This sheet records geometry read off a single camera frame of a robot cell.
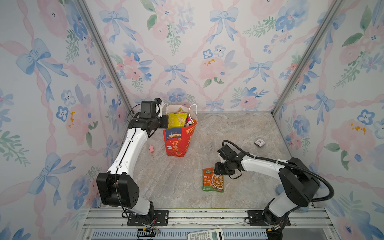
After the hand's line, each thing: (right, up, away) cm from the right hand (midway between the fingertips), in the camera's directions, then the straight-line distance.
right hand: (217, 171), depth 89 cm
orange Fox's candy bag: (-17, +29, -3) cm, 34 cm away
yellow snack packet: (-24, +30, -4) cm, 39 cm away
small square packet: (+30, +16, +11) cm, 36 cm away
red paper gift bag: (-23, +19, -5) cm, 30 cm away
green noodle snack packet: (-3, -5, -3) cm, 7 cm away
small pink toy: (-41, +12, +8) cm, 44 cm away
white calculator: (-6, -23, -20) cm, 31 cm away
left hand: (-29, +31, -8) cm, 43 cm away
